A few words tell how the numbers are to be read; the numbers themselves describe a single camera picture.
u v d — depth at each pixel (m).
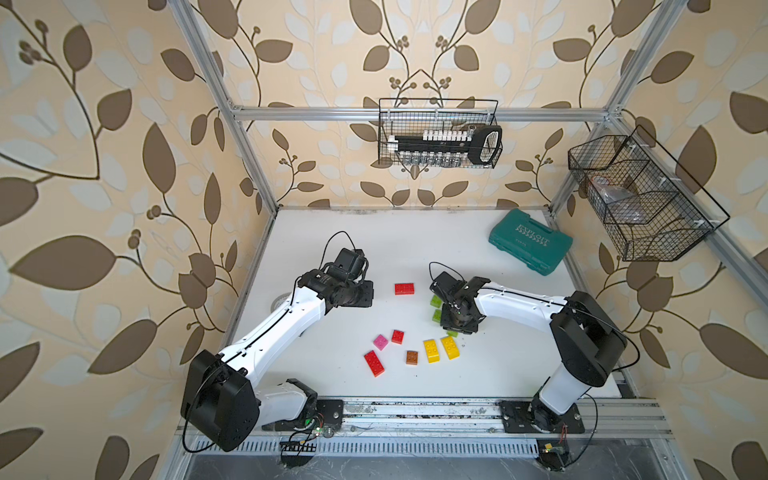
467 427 0.74
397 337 0.87
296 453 0.69
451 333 0.87
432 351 0.84
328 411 0.77
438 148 0.86
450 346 0.85
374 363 0.82
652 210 0.73
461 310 0.65
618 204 0.70
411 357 0.83
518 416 0.73
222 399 0.39
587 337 0.46
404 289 0.96
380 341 0.85
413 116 0.91
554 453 0.70
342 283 0.58
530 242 1.04
